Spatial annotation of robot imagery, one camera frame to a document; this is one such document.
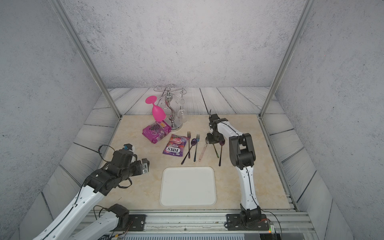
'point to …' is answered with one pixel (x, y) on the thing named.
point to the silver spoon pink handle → (206, 141)
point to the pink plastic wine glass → (158, 114)
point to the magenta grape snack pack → (156, 129)
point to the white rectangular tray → (192, 186)
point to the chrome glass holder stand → (167, 91)
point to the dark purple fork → (188, 135)
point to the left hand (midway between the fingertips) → (144, 164)
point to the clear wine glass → (181, 113)
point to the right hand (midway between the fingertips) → (214, 140)
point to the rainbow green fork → (215, 151)
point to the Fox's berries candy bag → (175, 145)
